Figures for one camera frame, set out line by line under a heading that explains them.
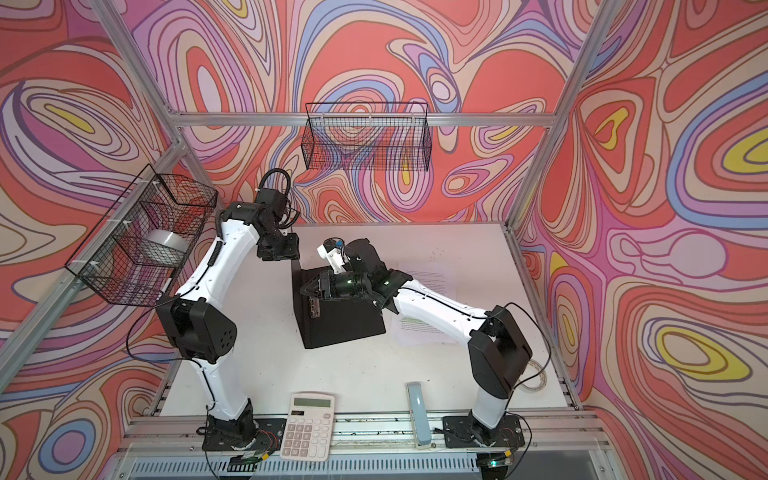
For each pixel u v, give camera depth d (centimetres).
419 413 75
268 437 72
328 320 93
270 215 67
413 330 91
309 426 73
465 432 74
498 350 45
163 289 72
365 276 61
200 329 49
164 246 70
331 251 69
